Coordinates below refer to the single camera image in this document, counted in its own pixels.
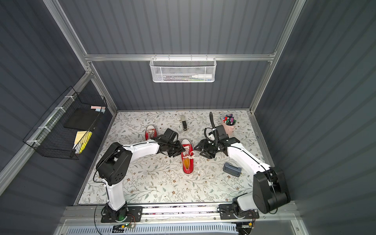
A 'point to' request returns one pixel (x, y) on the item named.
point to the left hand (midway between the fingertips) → (185, 150)
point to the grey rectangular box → (232, 169)
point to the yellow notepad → (81, 140)
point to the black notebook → (82, 119)
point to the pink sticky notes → (99, 108)
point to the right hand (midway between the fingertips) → (198, 150)
